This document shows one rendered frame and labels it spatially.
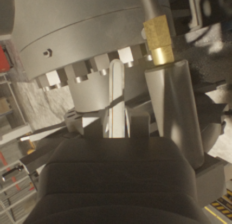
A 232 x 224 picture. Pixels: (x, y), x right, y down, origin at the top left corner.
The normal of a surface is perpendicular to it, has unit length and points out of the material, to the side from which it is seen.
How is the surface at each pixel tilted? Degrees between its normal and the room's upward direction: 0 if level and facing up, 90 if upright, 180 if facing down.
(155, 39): 0
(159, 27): 60
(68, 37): 42
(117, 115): 49
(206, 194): 67
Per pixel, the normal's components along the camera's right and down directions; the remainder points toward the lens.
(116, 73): -0.01, 0.26
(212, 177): 0.29, 0.16
